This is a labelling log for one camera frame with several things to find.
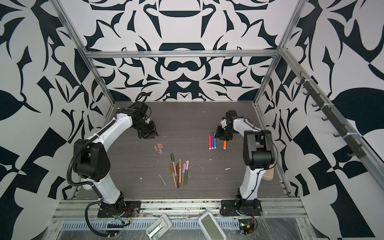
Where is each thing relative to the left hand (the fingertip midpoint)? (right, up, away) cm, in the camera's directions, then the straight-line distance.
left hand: (157, 132), depth 87 cm
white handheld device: (+5, -41, -18) cm, 46 cm away
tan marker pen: (+9, -22, -1) cm, 24 cm away
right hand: (+37, -3, +10) cm, 38 cm away
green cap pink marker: (+8, -17, +4) cm, 19 cm away
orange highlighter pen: (+40, -9, +9) cm, 42 cm away
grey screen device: (+28, -40, -21) cm, 53 cm away
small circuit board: (+45, -42, -16) cm, 64 cm away
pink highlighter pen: (+31, -7, +11) cm, 34 cm away
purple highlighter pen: (+33, -7, +12) cm, 36 cm away
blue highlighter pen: (+35, -3, +14) cm, 37 cm away
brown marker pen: (+12, -24, -2) cm, 27 cm away
